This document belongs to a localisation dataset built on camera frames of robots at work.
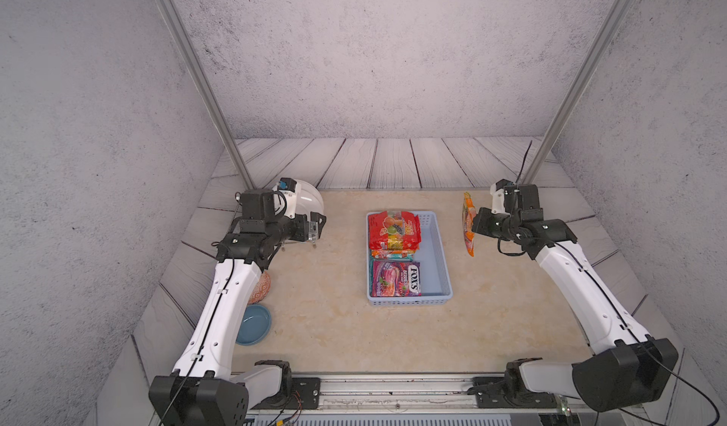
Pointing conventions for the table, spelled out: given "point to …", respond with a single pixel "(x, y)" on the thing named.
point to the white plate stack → (310, 198)
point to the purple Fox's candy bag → (396, 278)
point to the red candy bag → (394, 230)
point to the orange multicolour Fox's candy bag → (403, 258)
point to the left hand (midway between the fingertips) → (314, 215)
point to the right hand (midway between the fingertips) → (474, 217)
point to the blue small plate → (255, 326)
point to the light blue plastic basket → (435, 275)
